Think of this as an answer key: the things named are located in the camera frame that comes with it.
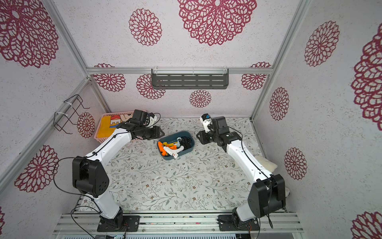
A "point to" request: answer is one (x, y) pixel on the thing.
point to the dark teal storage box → (173, 138)
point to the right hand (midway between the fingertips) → (199, 132)
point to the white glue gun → (174, 153)
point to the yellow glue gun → (172, 146)
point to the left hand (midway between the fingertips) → (162, 135)
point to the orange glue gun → (161, 149)
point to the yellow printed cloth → (108, 124)
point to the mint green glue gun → (185, 141)
